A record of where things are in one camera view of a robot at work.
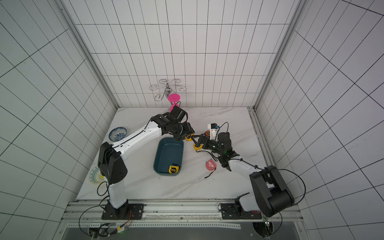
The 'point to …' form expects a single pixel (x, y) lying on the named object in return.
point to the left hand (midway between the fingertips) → (189, 136)
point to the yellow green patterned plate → (95, 176)
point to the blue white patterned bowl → (117, 133)
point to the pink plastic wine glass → (174, 98)
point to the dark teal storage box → (167, 151)
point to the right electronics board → (265, 228)
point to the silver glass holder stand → (167, 87)
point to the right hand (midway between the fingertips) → (190, 139)
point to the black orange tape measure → (207, 133)
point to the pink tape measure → (210, 165)
